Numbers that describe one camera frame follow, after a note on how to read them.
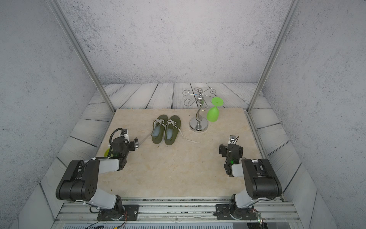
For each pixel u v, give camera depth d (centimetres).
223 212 72
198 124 111
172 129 102
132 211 73
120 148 74
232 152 71
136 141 89
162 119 105
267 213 74
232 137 81
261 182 45
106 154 91
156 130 105
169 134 102
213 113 95
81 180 46
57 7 70
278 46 83
